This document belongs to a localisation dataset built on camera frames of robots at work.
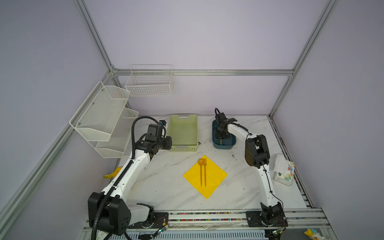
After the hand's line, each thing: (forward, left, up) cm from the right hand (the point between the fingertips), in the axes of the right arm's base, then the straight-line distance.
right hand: (219, 136), depth 107 cm
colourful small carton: (-29, -34, +5) cm, 45 cm away
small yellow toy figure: (-58, -38, +1) cm, 70 cm away
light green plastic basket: (+6, +27, -1) cm, 28 cm away
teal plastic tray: (-8, -4, +2) cm, 9 cm away
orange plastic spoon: (-21, +14, 0) cm, 25 cm away
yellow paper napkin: (-30, +5, -1) cm, 31 cm away
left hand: (-19, +33, +19) cm, 42 cm away
